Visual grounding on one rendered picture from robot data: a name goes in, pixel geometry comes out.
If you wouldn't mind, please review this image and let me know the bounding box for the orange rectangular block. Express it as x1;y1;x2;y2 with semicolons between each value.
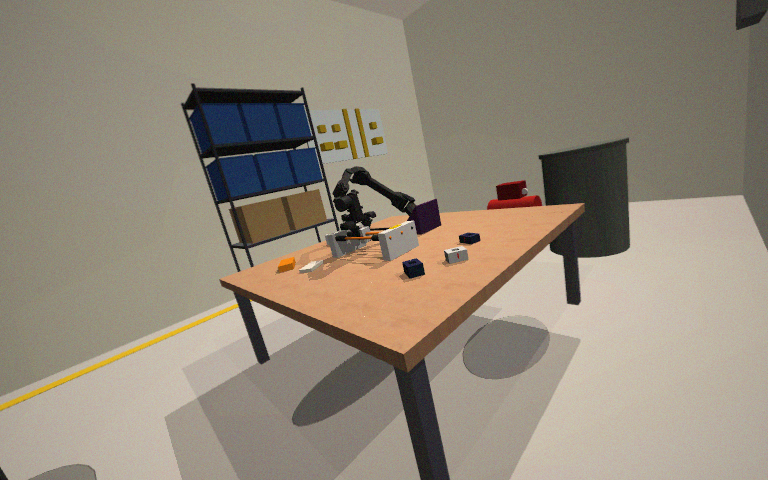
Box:
278;257;296;273

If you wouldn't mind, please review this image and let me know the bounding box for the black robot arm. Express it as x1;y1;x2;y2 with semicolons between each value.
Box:
333;166;417;216

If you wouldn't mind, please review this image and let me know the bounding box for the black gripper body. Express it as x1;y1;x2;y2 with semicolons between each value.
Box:
340;204;376;230

